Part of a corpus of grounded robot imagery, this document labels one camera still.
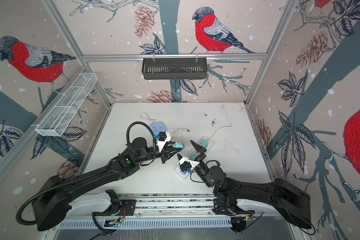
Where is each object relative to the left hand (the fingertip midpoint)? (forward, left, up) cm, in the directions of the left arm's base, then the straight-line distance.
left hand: (179, 147), depth 68 cm
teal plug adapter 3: (-3, -6, -3) cm, 8 cm away
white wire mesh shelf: (+15, +61, +5) cm, 63 cm away
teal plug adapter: (+1, 0, +1) cm, 1 cm away
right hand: (+1, -3, -3) cm, 5 cm away
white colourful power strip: (-5, -2, -23) cm, 23 cm away
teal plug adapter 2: (+13, -15, -18) cm, 27 cm away
